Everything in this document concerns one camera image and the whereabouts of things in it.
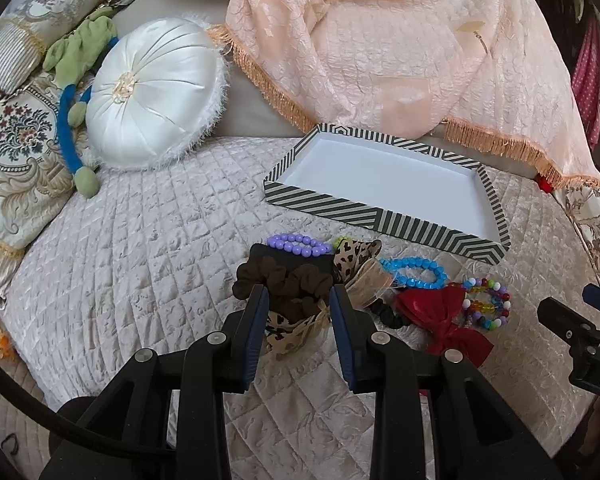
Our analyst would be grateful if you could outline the multicolour bead bracelet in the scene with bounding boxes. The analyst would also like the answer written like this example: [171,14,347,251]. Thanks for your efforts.
[460,276,513,332]

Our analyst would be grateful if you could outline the red fabric bow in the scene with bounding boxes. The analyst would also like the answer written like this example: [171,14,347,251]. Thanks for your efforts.
[396,285,494,367]

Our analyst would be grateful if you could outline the brown velvet scrunchie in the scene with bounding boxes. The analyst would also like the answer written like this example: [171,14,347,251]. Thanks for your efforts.
[232,256,334,323]

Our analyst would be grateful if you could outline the blue bead bracelet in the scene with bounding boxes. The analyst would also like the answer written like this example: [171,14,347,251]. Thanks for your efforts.
[379,256,451,292]

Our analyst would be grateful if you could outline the leopard print hair bow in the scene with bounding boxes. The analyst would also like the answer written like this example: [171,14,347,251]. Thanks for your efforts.
[265,238,392,361]

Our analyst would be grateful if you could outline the purple bead bracelet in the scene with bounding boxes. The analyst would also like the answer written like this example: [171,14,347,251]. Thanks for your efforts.
[265,232,334,259]

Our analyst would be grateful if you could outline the black scrunchie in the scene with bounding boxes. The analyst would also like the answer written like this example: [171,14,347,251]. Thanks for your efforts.
[366,298,412,330]

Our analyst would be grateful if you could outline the black velvet pouch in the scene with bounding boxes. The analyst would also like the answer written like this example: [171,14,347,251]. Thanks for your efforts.
[249,244,334,274]

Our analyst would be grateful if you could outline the quilted beige bed cover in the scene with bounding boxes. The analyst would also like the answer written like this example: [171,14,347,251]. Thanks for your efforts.
[0,138,600,479]

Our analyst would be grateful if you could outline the hanging pink clothes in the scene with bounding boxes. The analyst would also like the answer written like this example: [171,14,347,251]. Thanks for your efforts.
[571,0,600,150]

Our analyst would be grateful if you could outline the striped black white tray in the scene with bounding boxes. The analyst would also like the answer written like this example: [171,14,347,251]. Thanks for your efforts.
[263,124,510,264]

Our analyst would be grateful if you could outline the floral embroidered pillow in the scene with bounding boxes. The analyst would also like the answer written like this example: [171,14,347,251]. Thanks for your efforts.
[0,71,102,306]

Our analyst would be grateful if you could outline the peach fringed bedspread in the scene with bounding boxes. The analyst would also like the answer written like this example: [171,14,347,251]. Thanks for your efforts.
[209,0,600,189]

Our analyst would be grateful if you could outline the round white satin cushion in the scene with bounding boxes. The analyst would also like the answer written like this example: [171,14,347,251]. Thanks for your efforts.
[85,15,228,171]

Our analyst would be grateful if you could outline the green blue plush toy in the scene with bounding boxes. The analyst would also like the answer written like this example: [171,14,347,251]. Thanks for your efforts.
[43,6,118,198]

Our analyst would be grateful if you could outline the striped bolster pillow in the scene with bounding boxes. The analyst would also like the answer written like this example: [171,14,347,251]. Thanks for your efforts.
[0,0,105,94]

